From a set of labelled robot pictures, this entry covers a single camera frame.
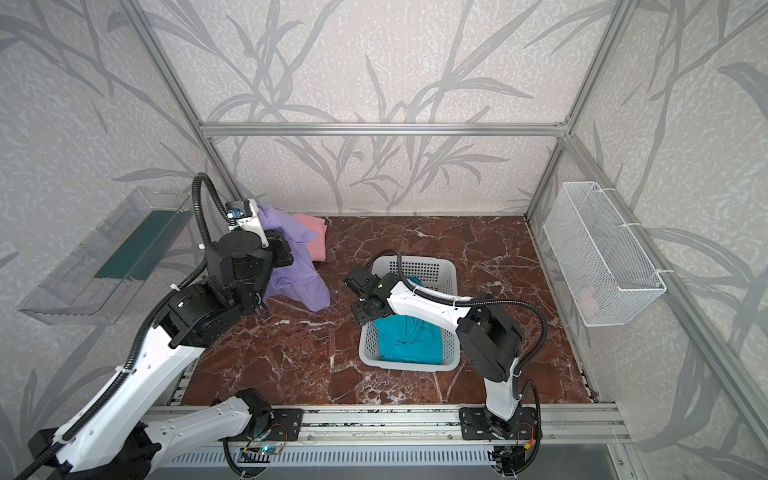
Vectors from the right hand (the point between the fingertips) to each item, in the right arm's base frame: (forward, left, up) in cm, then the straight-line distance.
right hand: (366, 300), depth 87 cm
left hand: (+2, +14, +34) cm, 37 cm away
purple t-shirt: (-4, +14, +17) cm, 22 cm away
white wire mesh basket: (-9, -54, +27) cm, 61 cm away
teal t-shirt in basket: (-10, -13, -4) cm, 17 cm away
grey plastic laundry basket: (+11, -22, -4) cm, 25 cm away
